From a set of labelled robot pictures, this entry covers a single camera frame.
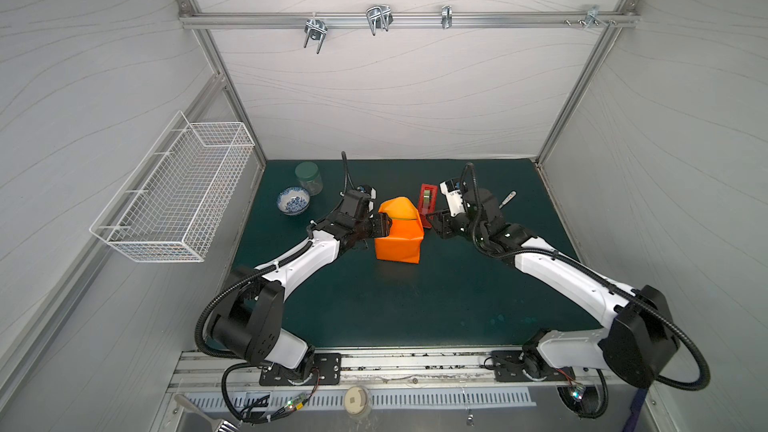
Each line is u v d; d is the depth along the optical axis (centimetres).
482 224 60
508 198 108
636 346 41
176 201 69
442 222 70
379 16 77
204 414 68
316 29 80
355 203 67
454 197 71
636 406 70
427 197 101
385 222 79
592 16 77
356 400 61
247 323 42
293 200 107
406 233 83
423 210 98
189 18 77
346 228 67
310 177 104
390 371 75
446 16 78
